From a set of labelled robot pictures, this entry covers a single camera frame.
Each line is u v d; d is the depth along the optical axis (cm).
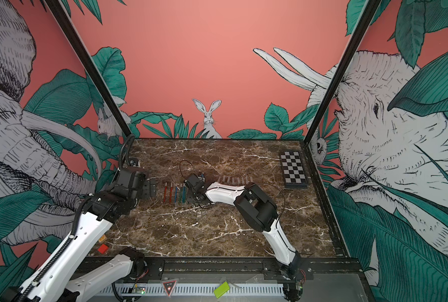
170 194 96
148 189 67
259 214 53
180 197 95
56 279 38
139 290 70
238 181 101
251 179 102
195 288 78
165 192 96
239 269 76
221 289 70
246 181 101
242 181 101
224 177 103
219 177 102
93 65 88
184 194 95
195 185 75
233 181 101
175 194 95
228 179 101
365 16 71
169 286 70
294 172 101
